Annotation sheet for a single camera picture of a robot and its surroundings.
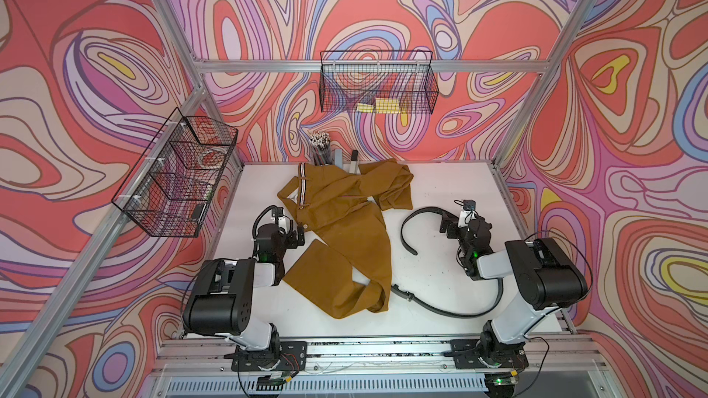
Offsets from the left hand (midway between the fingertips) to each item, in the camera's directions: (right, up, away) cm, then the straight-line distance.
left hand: (290, 224), depth 94 cm
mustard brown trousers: (+20, -14, -6) cm, 25 cm away
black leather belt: (+37, -19, -12) cm, 43 cm away
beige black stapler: (+22, +22, +21) cm, 37 cm away
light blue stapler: (+15, +25, +21) cm, 36 cm away
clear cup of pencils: (+9, +28, +10) cm, 31 cm away
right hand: (+59, +2, +2) cm, 59 cm away
